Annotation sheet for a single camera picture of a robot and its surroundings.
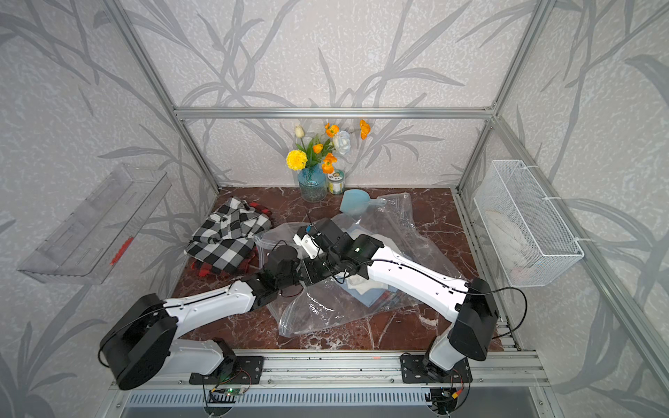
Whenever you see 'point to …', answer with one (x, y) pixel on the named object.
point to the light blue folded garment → (371, 298)
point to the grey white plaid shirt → (225, 239)
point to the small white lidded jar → (335, 182)
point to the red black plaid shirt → (204, 270)
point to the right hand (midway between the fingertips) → (297, 275)
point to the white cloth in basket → (515, 251)
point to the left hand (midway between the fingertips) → (334, 264)
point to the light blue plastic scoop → (354, 202)
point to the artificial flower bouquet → (316, 151)
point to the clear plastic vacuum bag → (304, 308)
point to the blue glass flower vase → (313, 184)
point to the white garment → (364, 285)
